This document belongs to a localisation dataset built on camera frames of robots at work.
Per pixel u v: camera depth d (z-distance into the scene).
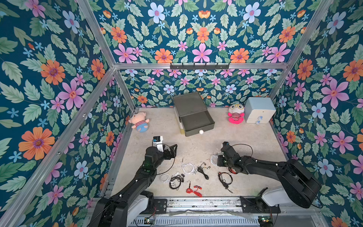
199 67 0.93
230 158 0.69
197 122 0.93
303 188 0.43
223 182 0.82
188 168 0.86
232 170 0.71
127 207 0.48
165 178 0.83
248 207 0.73
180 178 0.84
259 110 0.99
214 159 0.90
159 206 0.73
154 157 0.65
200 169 0.86
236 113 1.08
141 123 1.01
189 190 0.79
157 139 0.73
